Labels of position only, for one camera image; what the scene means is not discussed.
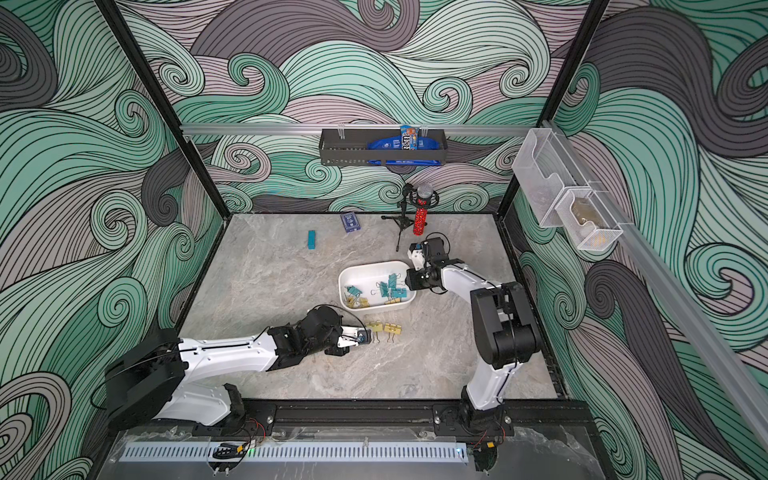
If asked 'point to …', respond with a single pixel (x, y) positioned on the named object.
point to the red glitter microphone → (424, 193)
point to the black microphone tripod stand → (407, 189)
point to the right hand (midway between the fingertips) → (415, 280)
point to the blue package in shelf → (424, 143)
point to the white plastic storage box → (375, 285)
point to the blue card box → (350, 222)
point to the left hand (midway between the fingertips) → (355, 319)
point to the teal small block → (311, 240)
